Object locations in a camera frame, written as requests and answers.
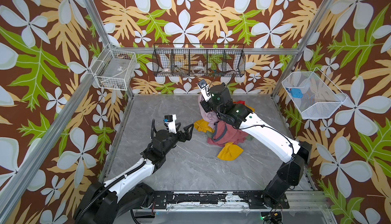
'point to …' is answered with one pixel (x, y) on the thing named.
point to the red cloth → (240, 102)
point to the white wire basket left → (114, 68)
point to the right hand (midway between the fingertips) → (202, 93)
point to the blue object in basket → (297, 92)
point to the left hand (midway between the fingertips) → (186, 122)
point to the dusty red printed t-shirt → (225, 133)
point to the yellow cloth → (231, 150)
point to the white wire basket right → (320, 98)
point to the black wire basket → (198, 60)
